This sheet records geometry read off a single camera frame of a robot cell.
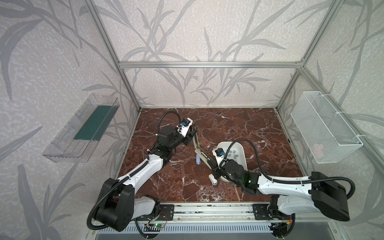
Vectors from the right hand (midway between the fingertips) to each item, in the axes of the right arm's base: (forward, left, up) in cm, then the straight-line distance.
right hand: (208, 156), depth 78 cm
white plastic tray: (+5, -19, -15) cm, 25 cm away
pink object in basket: (0, -53, +7) cm, 54 cm away
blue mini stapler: (+3, +6, -11) cm, 13 cm away
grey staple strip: (+11, -17, -15) cm, 25 cm away
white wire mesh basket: (0, -51, +19) cm, 54 cm away
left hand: (+15, +8, +9) cm, 20 cm away
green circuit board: (-29, +26, -14) cm, 42 cm away
